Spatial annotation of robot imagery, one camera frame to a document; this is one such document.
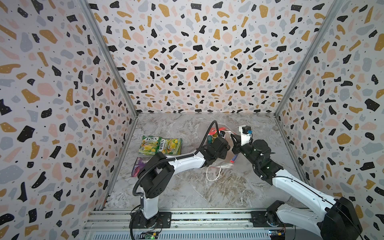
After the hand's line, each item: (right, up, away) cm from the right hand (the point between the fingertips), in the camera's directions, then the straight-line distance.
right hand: (230, 132), depth 75 cm
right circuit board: (+22, -49, -3) cm, 54 cm away
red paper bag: (-9, -2, +6) cm, 11 cm away
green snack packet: (-49, -9, +25) cm, 55 cm away
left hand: (-1, -8, +12) cm, 14 cm away
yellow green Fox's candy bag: (-35, -10, +24) cm, 43 cm away
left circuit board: (-39, -48, -5) cm, 62 cm away
